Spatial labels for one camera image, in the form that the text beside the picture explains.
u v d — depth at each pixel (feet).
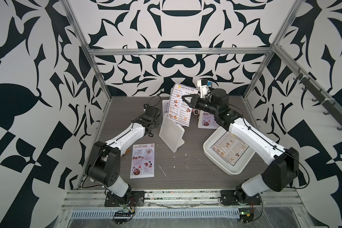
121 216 2.39
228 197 2.44
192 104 2.13
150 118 2.26
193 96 2.27
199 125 3.27
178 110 2.44
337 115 1.80
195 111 3.38
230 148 3.01
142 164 2.82
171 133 3.57
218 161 2.64
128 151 2.91
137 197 2.47
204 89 2.19
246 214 2.34
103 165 1.45
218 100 1.86
